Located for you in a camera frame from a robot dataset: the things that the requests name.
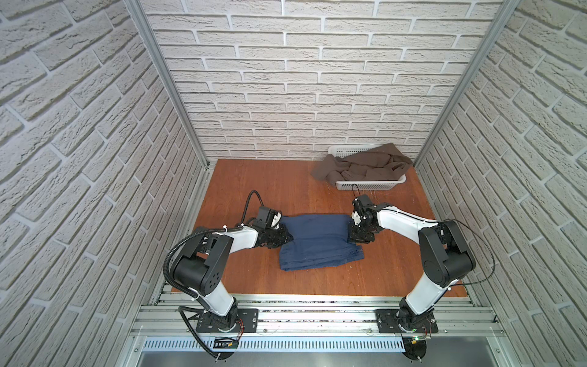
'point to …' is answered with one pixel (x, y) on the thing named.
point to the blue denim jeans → (318, 241)
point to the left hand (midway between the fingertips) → (294, 235)
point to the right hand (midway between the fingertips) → (351, 238)
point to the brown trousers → (384, 162)
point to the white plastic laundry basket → (342, 151)
